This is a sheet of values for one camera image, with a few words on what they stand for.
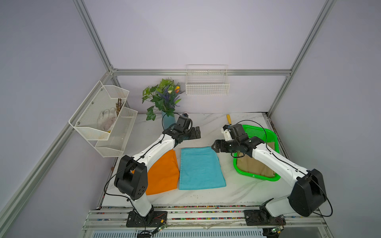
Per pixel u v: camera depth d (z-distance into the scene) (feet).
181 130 2.17
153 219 2.35
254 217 2.41
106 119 2.55
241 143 2.06
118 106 2.64
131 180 1.48
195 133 2.57
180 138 2.05
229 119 3.83
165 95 2.80
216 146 2.45
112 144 2.91
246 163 2.88
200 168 2.94
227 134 2.24
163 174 2.94
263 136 3.33
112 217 2.46
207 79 3.21
